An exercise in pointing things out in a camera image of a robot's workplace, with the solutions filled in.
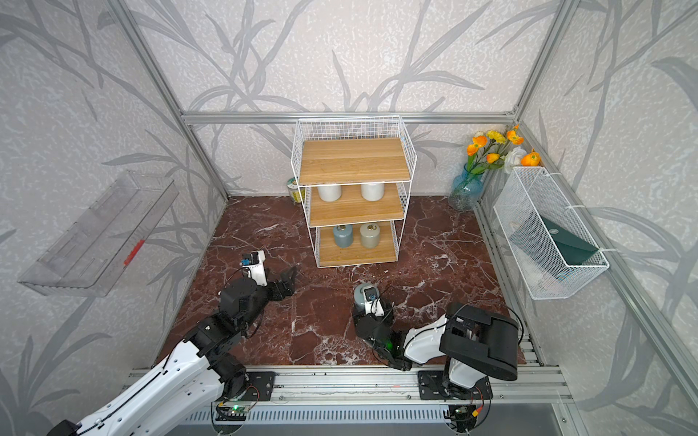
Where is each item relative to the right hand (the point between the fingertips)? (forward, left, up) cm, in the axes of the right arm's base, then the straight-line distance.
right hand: (365, 303), depth 87 cm
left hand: (+4, +23, +16) cm, 28 cm away
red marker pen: (+1, +55, +30) cm, 63 cm away
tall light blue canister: (0, +2, +6) cm, 6 cm away
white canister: (+25, +11, +25) cm, 37 cm away
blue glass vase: (+44, -41, +7) cm, 61 cm away
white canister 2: (+26, -3, +25) cm, 36 cm away
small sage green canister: (+23, -2, +5) cm, 24 cm away
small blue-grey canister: (+24, +8, +5) cm, 25 cm away
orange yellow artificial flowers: (+51, -49, +22) cm, 74 cm away
